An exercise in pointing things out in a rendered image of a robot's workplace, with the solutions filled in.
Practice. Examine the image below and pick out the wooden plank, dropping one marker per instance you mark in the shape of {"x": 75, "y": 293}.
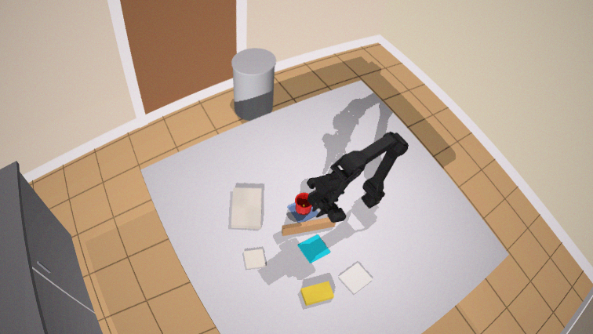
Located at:
{"x": 312, "y": 225}

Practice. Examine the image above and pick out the cream flat rectangular block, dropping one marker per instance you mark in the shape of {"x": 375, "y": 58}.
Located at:
{"x": 254, "y": 259}

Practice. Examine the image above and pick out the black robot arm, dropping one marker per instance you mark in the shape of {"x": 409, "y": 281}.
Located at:
{"x": 353, "y": 163}

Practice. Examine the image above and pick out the red plastic cup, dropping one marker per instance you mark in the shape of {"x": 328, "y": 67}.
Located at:
{"x": 301, "y": 199}

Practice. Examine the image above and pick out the large beige flat block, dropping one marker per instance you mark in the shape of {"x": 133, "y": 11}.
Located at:
{"x": 246, "y": 208}

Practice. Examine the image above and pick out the yellow rectangular block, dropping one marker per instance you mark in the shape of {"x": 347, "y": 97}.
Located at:
{"x": 317, "y": 293}

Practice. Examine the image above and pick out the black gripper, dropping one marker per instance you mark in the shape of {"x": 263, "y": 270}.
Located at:
{"x": 334, "y": 213}

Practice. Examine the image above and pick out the white flat rectangular slab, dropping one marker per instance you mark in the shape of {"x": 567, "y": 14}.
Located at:
{"x": 355, "y": 278}

